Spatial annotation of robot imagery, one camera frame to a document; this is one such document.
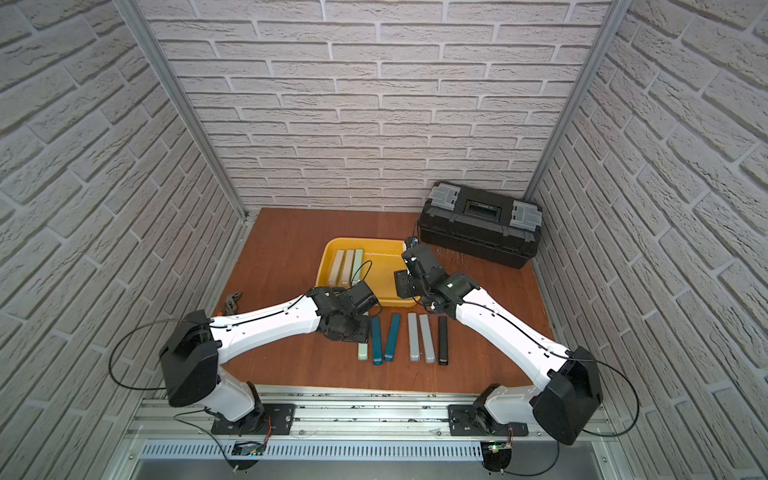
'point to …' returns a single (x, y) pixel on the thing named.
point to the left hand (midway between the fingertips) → (367, 332)
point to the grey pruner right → (428, 341)
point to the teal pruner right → (393, 337)
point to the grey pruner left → (413, 337)
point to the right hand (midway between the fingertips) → (410, 275)
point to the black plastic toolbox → (481, 224)
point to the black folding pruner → (443, 340)
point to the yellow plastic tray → (382, 258)
